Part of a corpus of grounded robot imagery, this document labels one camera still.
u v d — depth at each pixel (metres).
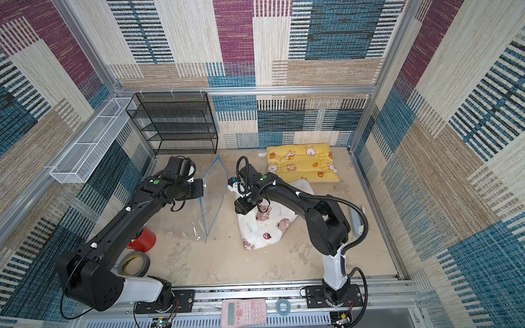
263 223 0.89
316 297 0.74
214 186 1.02
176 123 1.08
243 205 0.76
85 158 0.73
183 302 0.73
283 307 0.73
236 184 0.79
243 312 0.70
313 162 1.12
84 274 0.39
